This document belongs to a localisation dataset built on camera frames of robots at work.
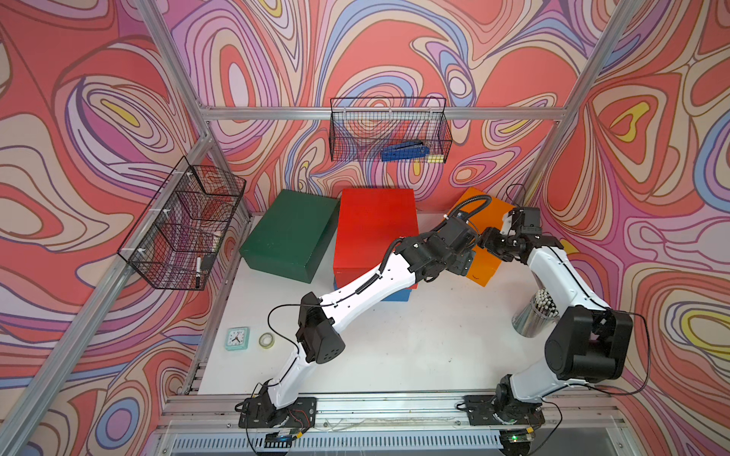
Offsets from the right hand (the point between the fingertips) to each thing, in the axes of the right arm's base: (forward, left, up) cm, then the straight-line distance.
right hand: (483, 248), depth 88 cm
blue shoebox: (-18, +28, +4) cm, 34 cm away
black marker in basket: (-12, +81, +11) cm, 82 cm away
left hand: (-9, +12, +10) cm, 18 cm away
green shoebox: (+12, +63, -4) cm, 64 cm away
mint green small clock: (-21, +77, -13) cm, 81 cm away
